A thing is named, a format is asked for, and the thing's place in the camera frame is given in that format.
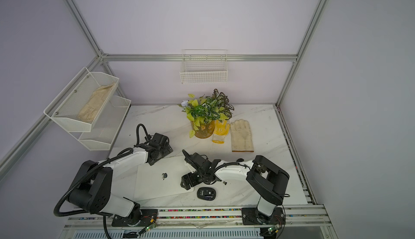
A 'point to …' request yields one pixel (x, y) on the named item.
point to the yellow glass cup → (221, 129)
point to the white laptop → (164, 178)
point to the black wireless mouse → (206, 193)
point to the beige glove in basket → (91, 110)
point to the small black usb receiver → (225, 183)
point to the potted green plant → (202, 112)
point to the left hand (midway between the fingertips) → (163, 153)
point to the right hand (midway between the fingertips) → (189, 183)
